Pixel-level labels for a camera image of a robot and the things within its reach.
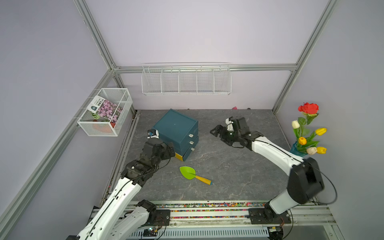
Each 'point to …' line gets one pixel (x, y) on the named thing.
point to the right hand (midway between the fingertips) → (213, 134)
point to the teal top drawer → (188, 133)
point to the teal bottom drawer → (188, 152)
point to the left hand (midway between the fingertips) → (164, 146)
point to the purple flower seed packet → (104, 108)
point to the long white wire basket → (190, 78)
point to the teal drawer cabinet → (168, 127)
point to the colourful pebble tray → (210, 210)
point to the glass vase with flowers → (305, 143)
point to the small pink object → (234, 108)
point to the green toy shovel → (190, 173)
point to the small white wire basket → (93, 124)
